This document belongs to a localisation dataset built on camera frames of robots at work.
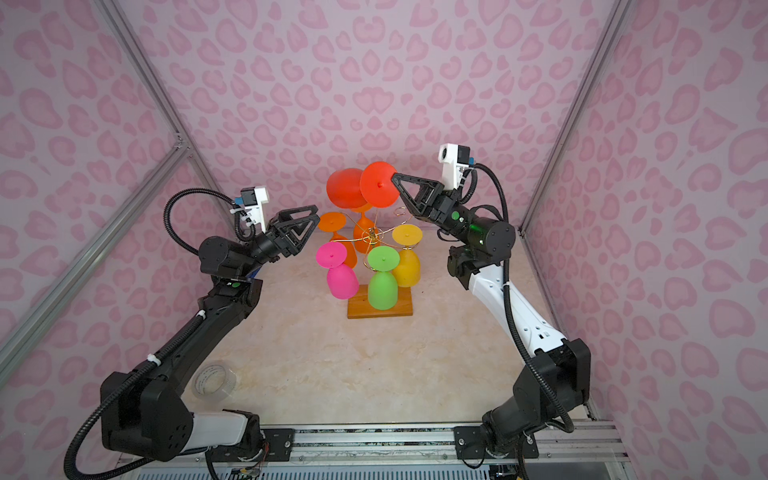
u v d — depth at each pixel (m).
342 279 0.77
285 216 0.64
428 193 0.50
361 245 0.83
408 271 0.77
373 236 0.76
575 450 0.73
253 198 0.56
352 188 0.59
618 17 0.69
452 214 0.51
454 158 0.51
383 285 0.75
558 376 0.41
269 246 0.59
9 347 0.50
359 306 0.98
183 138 0.91
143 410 0.44
